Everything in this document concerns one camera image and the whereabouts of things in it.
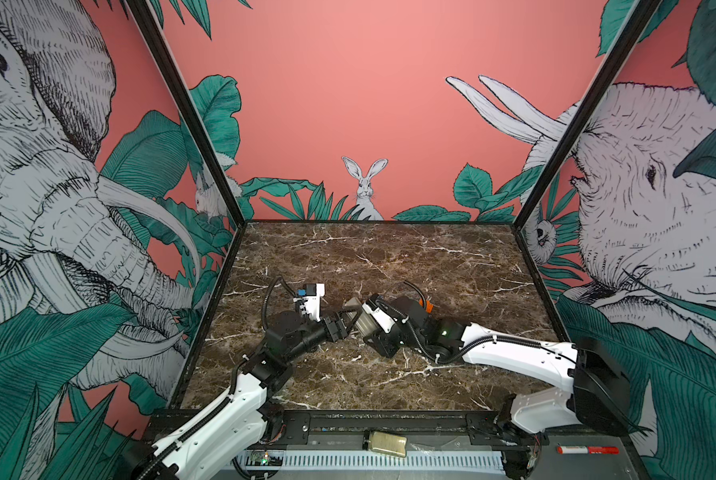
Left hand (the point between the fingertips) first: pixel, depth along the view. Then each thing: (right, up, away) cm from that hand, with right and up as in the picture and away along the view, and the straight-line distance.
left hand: (355, 310), depth 72 cm
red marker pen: (+59, -33, -2) cm, 68 cm away
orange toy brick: (+23, -4, +23) cm, 33 cm away
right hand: (+2, -7, +3) cm, 8 cm away
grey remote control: (+1, -1, -3) cm, 3 cm away
